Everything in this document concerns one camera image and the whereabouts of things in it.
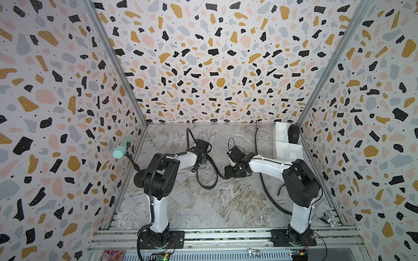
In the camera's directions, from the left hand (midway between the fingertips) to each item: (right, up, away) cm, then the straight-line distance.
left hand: (202, 157), depth 102 cm
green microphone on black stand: (-29, +8, -36) cm, 47 cm away
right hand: (+18, -9, -8) cm, 21 cm away
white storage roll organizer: (+52, +4, +4) cm, 53 cm away
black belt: (+59, +16, +3) cm, 61 cm away
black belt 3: (+37, -19, -17) cm, 45 cm away
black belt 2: (+10, -9, -7) cm, 15 cm away
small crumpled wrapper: (+65, -28, -24) cm, 75 cm away
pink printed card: (-34, -37, -33) cm, 61 cm away
